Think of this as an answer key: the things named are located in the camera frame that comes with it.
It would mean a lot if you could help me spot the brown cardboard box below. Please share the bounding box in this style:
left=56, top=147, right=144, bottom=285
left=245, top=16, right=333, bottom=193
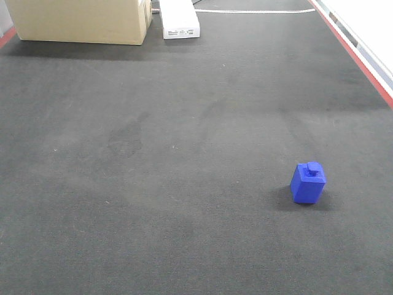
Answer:
left=4, top=0, right=154, bottom=46

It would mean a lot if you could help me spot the blue plastic box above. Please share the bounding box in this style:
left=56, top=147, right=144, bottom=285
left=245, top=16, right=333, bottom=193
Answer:
left=289, top=162, right=328, bottom=205

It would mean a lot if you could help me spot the long white carton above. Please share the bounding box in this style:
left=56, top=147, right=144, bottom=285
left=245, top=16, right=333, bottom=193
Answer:
left=158, top=0, right=201, bottom=40

